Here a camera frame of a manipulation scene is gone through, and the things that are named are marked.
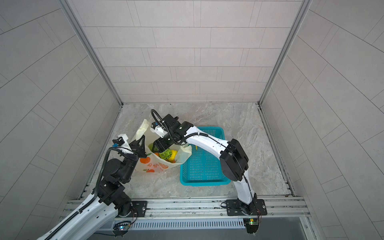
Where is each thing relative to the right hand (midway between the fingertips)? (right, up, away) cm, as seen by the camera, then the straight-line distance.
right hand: (157, 147), depth 77 cm
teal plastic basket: (+25, -13, +8) cm, 29 cm away
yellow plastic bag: (-2, -8, -1) cm, 9 cm away
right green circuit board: (+46, -33, -10) cm, 57 cm away
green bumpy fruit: (+4, -4, +2) cm, 7 cm away
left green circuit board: (-12, -33, -13) cm, 38 cm away
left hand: (-2, +7, -8) cm, 11 cm away
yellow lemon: (+7, -6, +6) cm, 11 cm away
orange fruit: (+2, -1, -8) cm, 9 cm away
